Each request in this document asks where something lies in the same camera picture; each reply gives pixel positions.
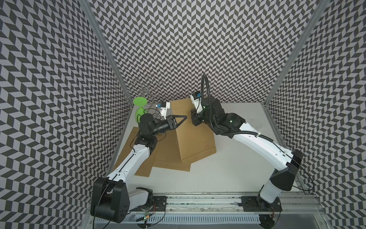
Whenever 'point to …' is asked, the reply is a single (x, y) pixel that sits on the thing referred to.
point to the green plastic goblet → (141, 101)
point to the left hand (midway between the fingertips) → (187, 119)
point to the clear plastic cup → (256, 123)
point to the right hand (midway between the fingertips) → (191, 113)
